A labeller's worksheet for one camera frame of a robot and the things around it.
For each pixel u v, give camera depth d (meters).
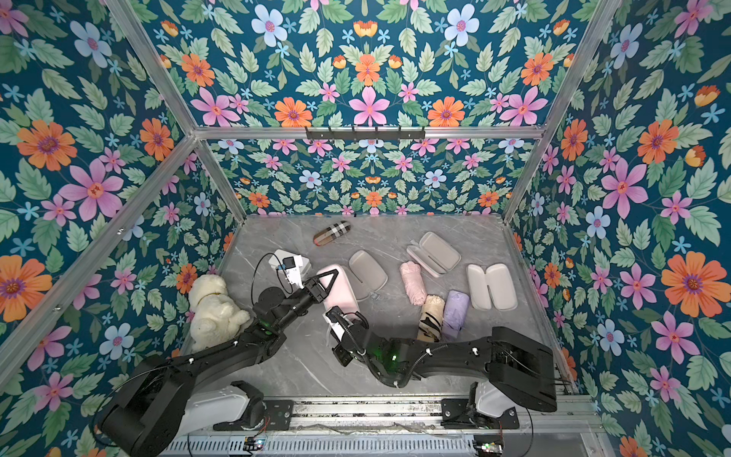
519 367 0.41
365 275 0.99
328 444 0.70
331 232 1.11
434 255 1.05
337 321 0.64
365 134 0.92
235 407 0.61
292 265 0.72
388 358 0.58
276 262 1.01
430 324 0.86
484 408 0.60
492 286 0.99
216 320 0.82
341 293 0.76
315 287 0.71
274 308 0.62
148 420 0.41
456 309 0.90
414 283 0.96
